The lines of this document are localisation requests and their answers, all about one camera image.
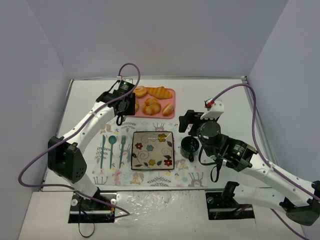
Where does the striped long bread roll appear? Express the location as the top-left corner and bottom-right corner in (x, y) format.
(135, 99), (140, 113)

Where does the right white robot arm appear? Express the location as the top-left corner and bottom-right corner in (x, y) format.
(178, 110), (320, 226)

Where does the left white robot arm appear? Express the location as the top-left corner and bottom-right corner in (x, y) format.
(47, 80), (136, 201)

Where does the round donut bread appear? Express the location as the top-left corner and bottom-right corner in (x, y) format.
(133, 86), (148, 98)

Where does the small oval bread roll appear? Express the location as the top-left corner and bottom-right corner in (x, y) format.
(162, 103), (175, 116)

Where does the twisted knot bread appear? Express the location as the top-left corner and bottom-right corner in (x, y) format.
(142, 98), (162, 116)

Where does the striped croissant bread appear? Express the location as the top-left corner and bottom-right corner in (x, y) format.
(147, 86), (173, 99)

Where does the pink serving tray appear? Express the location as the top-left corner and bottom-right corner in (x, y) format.
(133, 86), (176, 119)

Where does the dark green mug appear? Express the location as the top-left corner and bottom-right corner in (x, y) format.
(180, 136), (200, 162)

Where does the teal plastic fork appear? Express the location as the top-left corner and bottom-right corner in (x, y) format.
(118, 135), (126, 168)

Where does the teal plastic spoon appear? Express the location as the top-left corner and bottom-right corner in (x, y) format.
(108, 135), (117, 169)

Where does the teal plastic knife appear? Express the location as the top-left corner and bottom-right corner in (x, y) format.
(100, 135), (106, 170)

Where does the square floral ceramic plate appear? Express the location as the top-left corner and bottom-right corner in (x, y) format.
(131, 131), (175, 171)

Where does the patterned floral placemat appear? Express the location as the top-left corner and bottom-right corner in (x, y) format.
(88, 119), (208, 188)

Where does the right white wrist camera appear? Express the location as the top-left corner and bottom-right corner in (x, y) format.
(200, 98), (225, 122)

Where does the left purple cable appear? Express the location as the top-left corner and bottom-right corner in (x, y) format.
(19, 62), (141, 222)

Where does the purple cable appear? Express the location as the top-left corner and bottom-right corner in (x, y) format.
(19, 62), (141, 222)
(206, 83), (320, 240)

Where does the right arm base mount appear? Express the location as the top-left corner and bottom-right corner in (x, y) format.
(205, 191), (255, 221)

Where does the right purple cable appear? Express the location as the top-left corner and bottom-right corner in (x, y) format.
(206, 83), (320, 240)

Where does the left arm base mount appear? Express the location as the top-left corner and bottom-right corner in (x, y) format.
(68, 193), (115, 224)

